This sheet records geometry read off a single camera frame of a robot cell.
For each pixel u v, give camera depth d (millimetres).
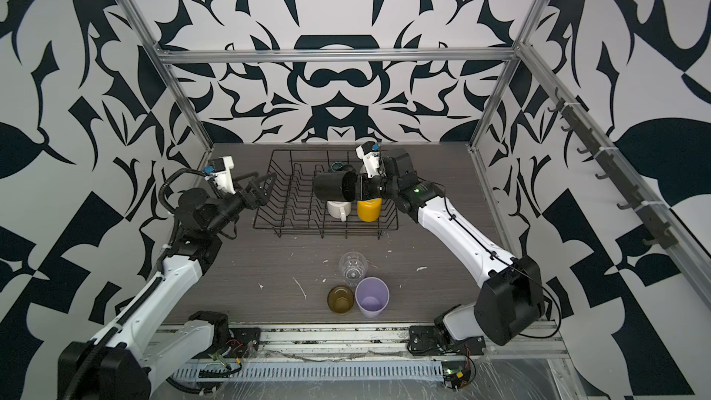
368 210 916
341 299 810
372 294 802
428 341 744
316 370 713
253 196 661
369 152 688
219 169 639
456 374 712
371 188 681
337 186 688
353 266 872
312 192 991
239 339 742
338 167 792
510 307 411
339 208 905
